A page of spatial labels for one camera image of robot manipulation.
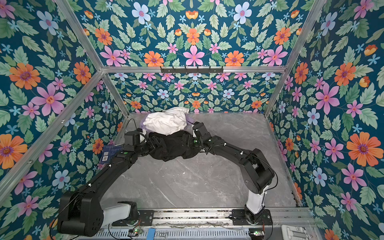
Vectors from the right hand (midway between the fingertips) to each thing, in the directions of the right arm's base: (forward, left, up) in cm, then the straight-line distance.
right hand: (185, 139), depth 88 cm
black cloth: (+1, +8, -7) cm, 11 cm away
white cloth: (+18, +14, -4) cm, 23 cm away
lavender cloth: (+28, +1, -12) cm, 30 cm away
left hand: (-2, +14, +4) cm, 14 cm away
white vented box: (-44, -51, -13) cm, 69 cm away
